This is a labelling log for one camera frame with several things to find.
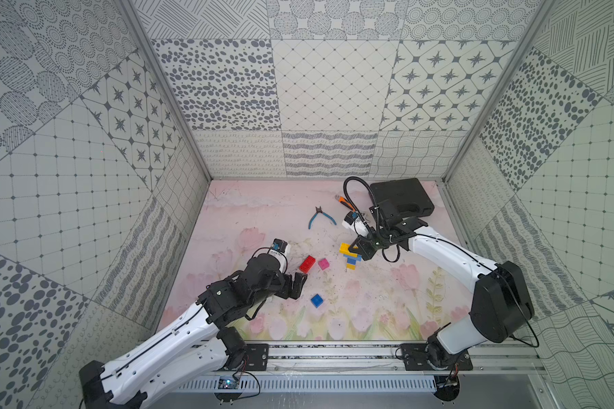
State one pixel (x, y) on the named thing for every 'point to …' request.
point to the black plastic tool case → (408, 194)
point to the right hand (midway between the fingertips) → (354, 251)
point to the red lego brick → (307, 264)
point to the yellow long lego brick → (344, 249)
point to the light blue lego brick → (352, 260)
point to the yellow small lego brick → (350, 266)
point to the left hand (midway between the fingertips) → (300, 275)
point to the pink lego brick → (323, 263)
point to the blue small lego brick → (316, 301)
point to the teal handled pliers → (318, 210)
